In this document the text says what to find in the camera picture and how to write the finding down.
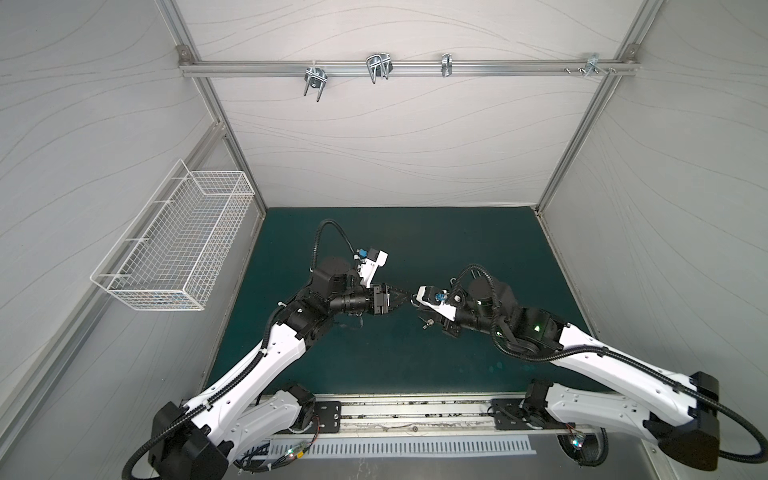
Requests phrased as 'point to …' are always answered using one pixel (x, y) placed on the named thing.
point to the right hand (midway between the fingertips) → (429, 290)
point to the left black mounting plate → (327, 417)
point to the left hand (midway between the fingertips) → (411, 293)
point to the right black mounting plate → (508, 415)
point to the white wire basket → (167, 258)
